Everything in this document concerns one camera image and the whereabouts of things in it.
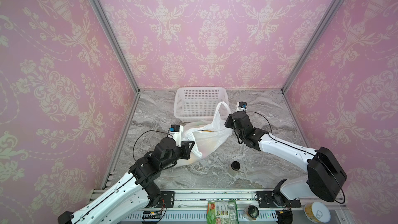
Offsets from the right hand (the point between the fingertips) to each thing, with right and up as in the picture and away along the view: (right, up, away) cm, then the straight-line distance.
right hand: (229, 114), depth 85 cm
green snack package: (-6, -43, -16) cm, 46 cm away
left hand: (-18, -13, -15) cm, 26 cm away
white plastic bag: (-12, -12, -2) cm, 17 cm away
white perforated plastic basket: (-17, +6, +27) cm, 33 cm away
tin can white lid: (+34, -41, -19) cm, 57 cm away
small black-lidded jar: (+2, -24, -9) cm, 26 cm away
